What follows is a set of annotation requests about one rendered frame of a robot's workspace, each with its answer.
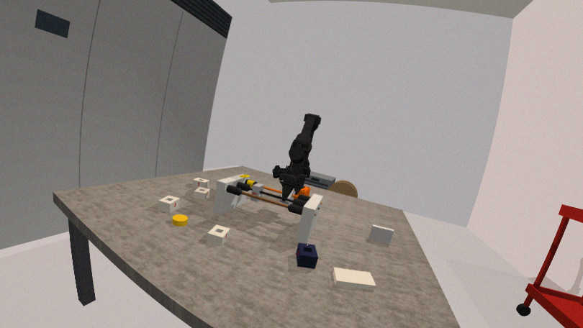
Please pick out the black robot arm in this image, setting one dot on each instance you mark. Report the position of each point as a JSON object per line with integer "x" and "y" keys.
{"x": 301, "y": 147}

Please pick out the yellow short cylinder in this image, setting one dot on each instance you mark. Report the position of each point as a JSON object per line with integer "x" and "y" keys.
{"x": 180, "y": 220}

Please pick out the white square block with red mark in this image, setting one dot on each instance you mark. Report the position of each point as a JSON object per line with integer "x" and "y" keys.
{"x": 168, "y": 204}

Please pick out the cream square block with hole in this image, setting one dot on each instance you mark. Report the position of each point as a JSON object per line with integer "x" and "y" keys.
{"x": 218, "y": 235}

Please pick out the white square block with dark centre hole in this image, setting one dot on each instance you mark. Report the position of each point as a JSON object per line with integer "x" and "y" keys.
{"x": 199, "y": 182}

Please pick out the cream flat rectangular block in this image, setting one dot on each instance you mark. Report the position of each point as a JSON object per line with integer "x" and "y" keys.
{"x": 353, "y": 278}

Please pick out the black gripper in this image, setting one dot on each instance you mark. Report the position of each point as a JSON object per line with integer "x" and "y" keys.
{"x": 291, "y": 180}

